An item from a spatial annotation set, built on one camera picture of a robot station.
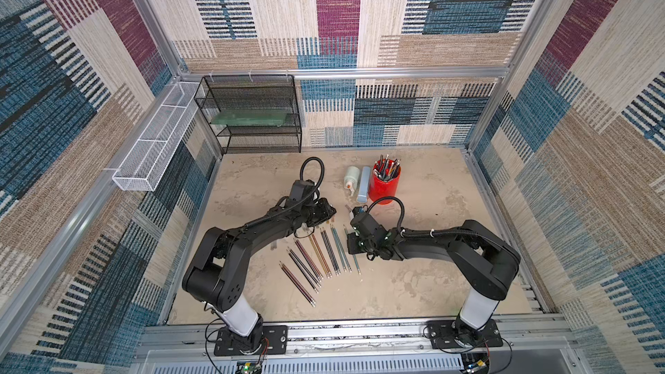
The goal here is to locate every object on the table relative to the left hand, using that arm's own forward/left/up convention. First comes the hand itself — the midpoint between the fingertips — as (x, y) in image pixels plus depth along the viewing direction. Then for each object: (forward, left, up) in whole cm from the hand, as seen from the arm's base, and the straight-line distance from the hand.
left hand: (338, 210), depth 90 cm
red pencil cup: (+8, -15, 0) cm, 17 cm away
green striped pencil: (-12, -5, -9) cm, 16 cm away
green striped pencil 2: (-9, 0, -9) cm, 13 cm away
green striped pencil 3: (-9, -1, -10) cm, 14 cm away
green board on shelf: (+28, +31, +19) cm, 45 cm away
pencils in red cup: (+14, -17, +5) cm, 23 cm away
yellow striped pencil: (-14, +6, -10) cm, 18 cm away
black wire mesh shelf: (+42, +32, +20) cm, 57 cm away
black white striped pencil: (-18, +12, -9) cm, 23 cm away
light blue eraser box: (+14, -10, -3) cm, 18 cm away
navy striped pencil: (-16, +12, -10) cm, 22 cm away
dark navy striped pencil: (-11, +3, -10) cm, 15 cm away
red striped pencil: (-25, +9, -10) cm, 28 cm away
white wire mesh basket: (+12, +69, +9) cm, 71 cm away
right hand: (-8, -5, -10) cm, 13 cm away
